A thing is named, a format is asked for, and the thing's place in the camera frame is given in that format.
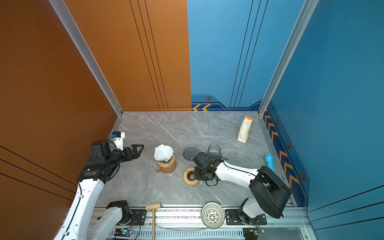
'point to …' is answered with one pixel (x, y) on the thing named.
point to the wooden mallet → (153, 206)
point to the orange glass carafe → (168, 170)
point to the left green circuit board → (123, 232)
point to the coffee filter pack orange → (245, 129)
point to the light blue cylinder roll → (269, 158)
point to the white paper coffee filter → (163, 152)
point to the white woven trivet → (212, 215)
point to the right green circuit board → (251, 233)
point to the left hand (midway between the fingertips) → (137, 146)
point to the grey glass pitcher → (213, 151)
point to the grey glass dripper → (190, 152)
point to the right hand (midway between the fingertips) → (194, 177)
